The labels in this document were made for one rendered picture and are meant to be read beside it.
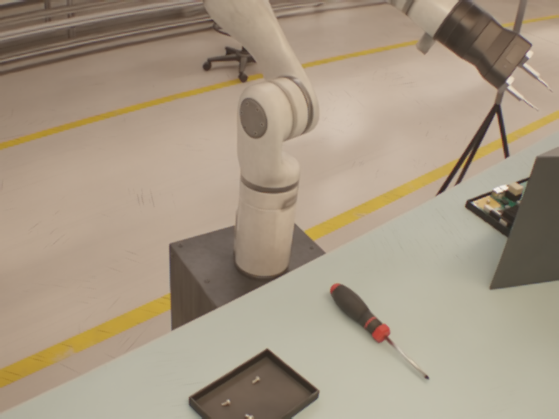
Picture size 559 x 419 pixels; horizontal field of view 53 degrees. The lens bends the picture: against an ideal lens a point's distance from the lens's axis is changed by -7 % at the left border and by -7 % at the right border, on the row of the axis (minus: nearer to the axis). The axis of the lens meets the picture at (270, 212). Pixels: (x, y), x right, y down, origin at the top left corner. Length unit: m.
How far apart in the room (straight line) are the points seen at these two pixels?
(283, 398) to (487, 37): 0.53
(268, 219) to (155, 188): 1.92
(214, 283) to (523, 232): 0.49
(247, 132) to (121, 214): 1.82
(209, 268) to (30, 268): 1.47
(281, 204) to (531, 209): 0.37
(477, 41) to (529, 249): 0.29
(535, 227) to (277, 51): 0.44
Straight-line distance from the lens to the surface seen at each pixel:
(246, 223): 0.95
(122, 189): 2.82
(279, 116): 0.83
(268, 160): 0.86
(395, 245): 0.87
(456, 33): 0.83
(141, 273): 2.33
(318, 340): 0.71
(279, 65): 0.90
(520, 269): 0.85
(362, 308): 0.72
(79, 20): 4.16
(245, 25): 0.90
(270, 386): 0.65
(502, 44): 0.85
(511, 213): 0.97
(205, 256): 1.05
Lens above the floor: 1.50
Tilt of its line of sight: 34 degrees down
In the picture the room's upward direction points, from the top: 6 degrees clockwise
